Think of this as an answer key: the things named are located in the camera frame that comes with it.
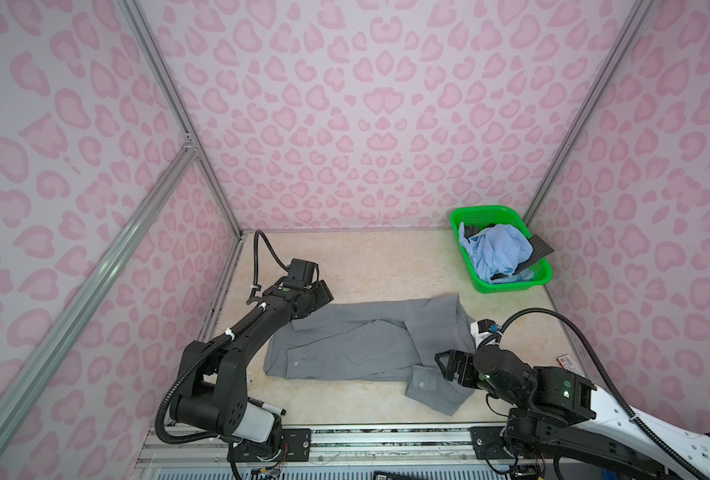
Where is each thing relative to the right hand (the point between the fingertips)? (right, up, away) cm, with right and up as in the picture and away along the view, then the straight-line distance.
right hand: (447, 365), depth 70 cm
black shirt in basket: (+39, +27, +29) cm, 56 cm away
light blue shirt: (+23, +28, +25) cm, 44 cm away
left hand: (-31, +15, +20) cm, 39 cm away
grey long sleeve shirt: (-15, 0, +20) cm, 25 cm away
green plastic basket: (+39, +21, +28) cm, 53 cm away
